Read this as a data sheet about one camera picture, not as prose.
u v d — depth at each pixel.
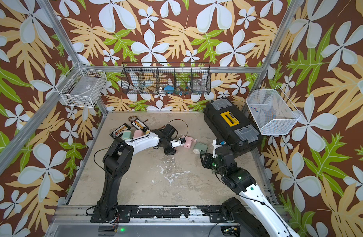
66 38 0.80
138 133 1.01
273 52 0.84
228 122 0.91
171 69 0.91
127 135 0.98
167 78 0.98
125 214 0.74
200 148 0.94
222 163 0.53
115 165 0.54
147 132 1.00
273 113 0.84
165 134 0.78
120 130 1.08
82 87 0.86
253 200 0.45
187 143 0.94
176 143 0.88
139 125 1.10
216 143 0.67
